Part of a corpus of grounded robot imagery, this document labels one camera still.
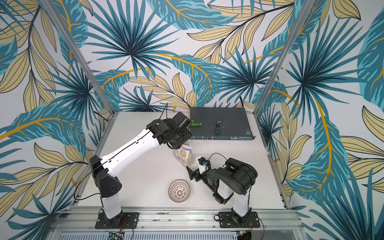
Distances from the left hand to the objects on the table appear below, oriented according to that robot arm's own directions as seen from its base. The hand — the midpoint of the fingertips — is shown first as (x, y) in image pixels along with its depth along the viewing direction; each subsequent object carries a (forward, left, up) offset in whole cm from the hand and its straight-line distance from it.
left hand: (188, 140), depth 76 cm
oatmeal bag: (-3, +2, -9) cm, 10 cm away
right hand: (-7, 0, -18) cm, 20 cm away
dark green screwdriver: (+19, -19, -16) cm, 31 cm away
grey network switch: (+29, -33, -19) cm, 48 cm away
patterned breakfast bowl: (-19, +4, -22) cm, 29 cm away
